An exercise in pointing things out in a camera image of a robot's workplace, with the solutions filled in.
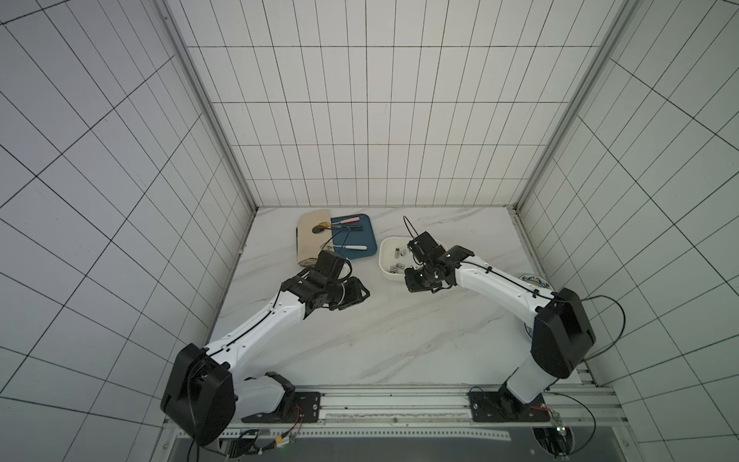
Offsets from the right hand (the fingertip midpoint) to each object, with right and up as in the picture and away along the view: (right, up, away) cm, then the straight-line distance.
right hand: (400, 285), depth 86 cm
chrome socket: (-1, +3, +14) cm, 15 cm away
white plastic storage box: (-3, +7, +16) cm, 17 cm away
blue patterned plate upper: (+46, 0, +7) cm, 47 cm away
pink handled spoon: (-15, +21, +28) cm, 39 cm away
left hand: (-12, -3, -6) cm, 14 cm away
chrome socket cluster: (0, +9, +15) cm, 18 cm away
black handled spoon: (-30, +18, +27) cm, 44 cm away
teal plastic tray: (-16, +14, +24) cm, 33 cm away
